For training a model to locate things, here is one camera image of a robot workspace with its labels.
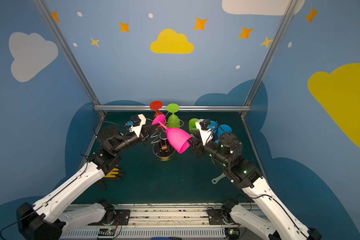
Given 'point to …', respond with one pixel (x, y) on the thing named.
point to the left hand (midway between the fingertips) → (156, 121)
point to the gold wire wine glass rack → (162, 149)
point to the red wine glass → (156, 105)
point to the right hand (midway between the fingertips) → (192, 131)
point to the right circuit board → (232, 233)
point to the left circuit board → (106, 232)
